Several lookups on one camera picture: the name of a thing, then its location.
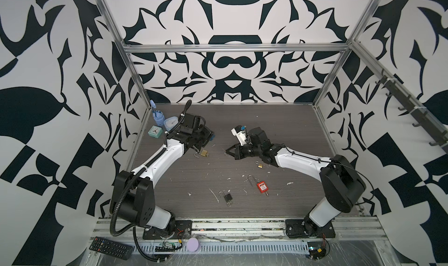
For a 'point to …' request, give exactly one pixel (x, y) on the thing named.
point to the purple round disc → (193, 244)
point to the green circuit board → (165, 247)
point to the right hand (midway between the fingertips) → (226, 150)
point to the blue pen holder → (157, 115)
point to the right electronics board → (317, 249)
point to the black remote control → (111, 248)
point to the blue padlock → (212, 137)
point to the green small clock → (155, 131)
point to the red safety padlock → (262, 186)
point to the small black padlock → (227, 197)
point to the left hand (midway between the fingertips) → (214, 130)
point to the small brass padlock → (259, 165)
